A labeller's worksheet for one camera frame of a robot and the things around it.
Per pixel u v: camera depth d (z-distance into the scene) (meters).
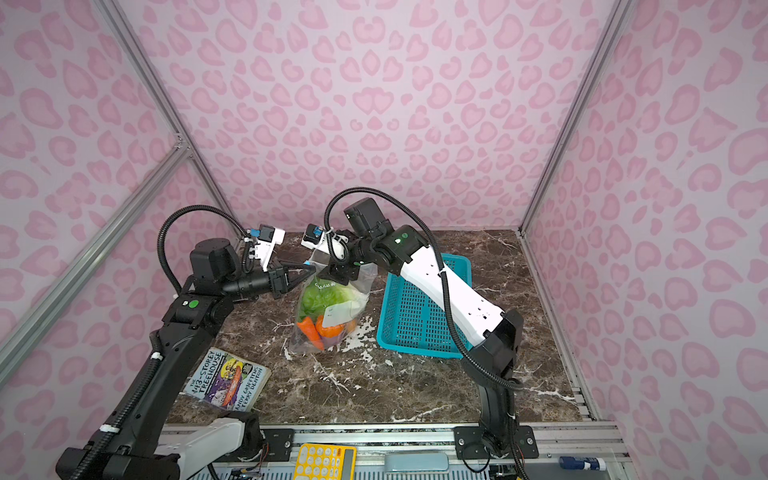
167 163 0.85
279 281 0.59
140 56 0.75
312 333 0.80
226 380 0.82
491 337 0.45
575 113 0.86
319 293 0.74
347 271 0.62
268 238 0.59
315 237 0.58
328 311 0.74
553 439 0.75
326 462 0.70
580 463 0.69
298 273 0.70
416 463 0.66
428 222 1.25
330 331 0.80
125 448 0.37
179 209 0.51
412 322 0.95
